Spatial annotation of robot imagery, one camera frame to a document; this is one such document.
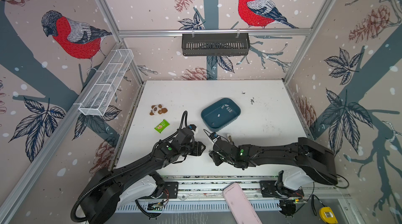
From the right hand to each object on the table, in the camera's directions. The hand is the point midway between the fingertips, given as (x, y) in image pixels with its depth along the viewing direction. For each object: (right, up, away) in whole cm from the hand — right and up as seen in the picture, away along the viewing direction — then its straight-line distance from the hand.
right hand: (209, 155), depth 82 cm
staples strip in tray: (+12, +25, +23) cm, 36 cm away
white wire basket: (-53, +39, -4) cm, 66 cm away
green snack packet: (-29, +13, +13) cm, 35 cm away
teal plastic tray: (+2, +15, +14) cm, 21 cm away
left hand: (-4, +5, -2) cm, 6 cm away
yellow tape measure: (+51, -19, -16) cm, 56 cm away
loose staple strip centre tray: (+7, +19, +19) cm, 28 cm away
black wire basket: (+5, +67, +23) cm, 71 cm away
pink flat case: (+14, -18, -15) cm, 27 cm away
